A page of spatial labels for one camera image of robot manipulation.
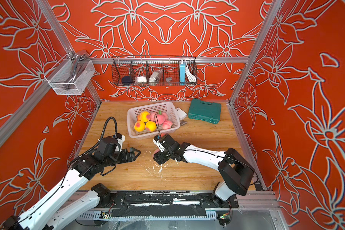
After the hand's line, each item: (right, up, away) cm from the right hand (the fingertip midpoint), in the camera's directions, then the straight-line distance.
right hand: (155, 156), depth 81 cm
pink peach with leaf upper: (+6, +17, +17) cm, 25 cm away
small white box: (+17, +25, +28) cm, 42 cm away
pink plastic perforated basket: (+6, +29, +26) cm, 40 cm away
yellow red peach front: (-9, +23, +16) cm, 29 cm away
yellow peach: (-12, +16, +14) cm, 25 cm away
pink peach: (+6, +23, +17) cm, 29 cm away
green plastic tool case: (+36, +27, +28) cm, 53 cm away
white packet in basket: (-1, +49, +11) cm, 50 cm away
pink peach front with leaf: (-4, +23, +21) cm, 31 cm away
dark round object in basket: (-23, +49, +19) cm, 57 cm away
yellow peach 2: (-5, +16, +16) cm, 23 cm away
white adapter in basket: (-9, +46, +5) cm, 47 cm away
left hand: (-10, +4, -6) cm, 13 cm away
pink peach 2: (+1, +3, -2) cm, 4 cm away
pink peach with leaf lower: (+2, +22, +19) cm, 29 cm away
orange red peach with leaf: (-13, +22, +17) cm, 31 cm away
